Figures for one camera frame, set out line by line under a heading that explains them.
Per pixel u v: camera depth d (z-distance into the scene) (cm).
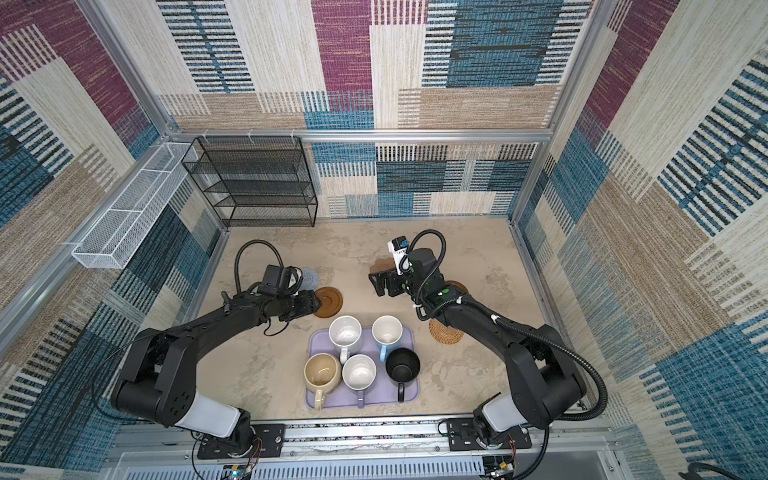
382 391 80
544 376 43
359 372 83
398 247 75
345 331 89
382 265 109
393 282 75
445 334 91
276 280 73
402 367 83
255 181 111
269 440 74
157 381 44
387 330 89
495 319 50
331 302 97
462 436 73
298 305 82
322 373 83
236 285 75
